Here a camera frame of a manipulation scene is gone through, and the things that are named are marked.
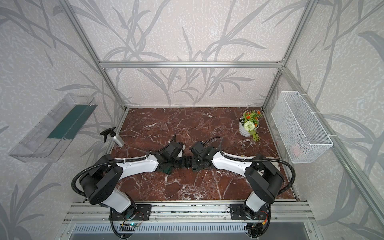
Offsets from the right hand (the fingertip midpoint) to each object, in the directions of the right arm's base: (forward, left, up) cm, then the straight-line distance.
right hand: (193, 162), depth 87 cm
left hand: (-1, +2, -1) cm, 2 cm away
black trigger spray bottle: (+14, +49, +5) cm, 51 cm away
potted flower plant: (+20, -35, +11) cm, 41 cm away
